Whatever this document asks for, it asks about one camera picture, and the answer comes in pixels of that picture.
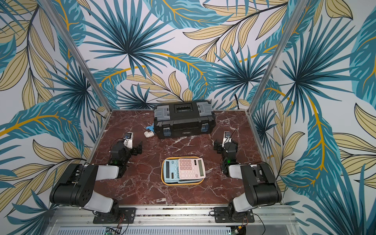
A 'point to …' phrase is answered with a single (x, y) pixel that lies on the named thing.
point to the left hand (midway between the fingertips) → (134, 141)
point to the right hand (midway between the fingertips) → (226, 139)
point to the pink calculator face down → (191, 168)
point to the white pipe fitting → (149, 134)
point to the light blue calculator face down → (171, 172)
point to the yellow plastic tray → (174, 158)
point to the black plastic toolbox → (193, 117)
